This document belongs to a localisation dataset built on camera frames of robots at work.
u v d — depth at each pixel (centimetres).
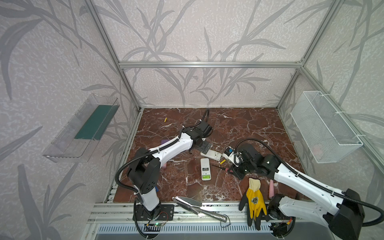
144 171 45
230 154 68
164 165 89
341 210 39
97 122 66
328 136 63
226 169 77
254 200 75
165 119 112
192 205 76
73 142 63
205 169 87
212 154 93
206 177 84
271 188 80
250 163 58
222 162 91
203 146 79
